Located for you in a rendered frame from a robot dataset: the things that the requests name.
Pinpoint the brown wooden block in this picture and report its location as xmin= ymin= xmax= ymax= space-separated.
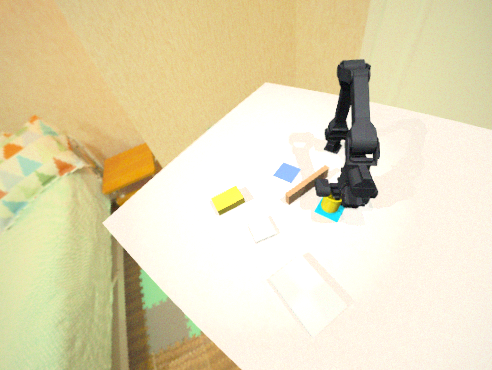
xmin=286 ymin=165 xmax=329 ymax=205

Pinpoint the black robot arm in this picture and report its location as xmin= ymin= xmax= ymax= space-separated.
xmin=324 ymin=59 xmax=380 ymax=208

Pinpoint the yellow block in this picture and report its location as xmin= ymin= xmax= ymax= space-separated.
xmin=211 ymin=186 xmax=245 ymax=215

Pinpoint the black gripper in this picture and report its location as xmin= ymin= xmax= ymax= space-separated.
xmin=314 ymin=167 xmax=378 ymax=201

